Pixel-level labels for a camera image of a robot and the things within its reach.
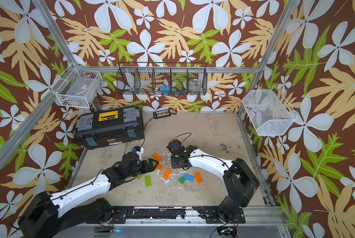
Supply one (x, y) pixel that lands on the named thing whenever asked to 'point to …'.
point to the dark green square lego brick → (181, 180)
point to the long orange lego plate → (167, 173)
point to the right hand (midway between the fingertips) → (174, 163)
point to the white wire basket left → (77, 88)
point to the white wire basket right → (270, 113)
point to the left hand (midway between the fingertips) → (154, 161)
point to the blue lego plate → (188, 177)
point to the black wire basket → (162, 78)
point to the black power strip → (160, 114)
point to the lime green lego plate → (148, 182)
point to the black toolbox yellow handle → (98, 128)
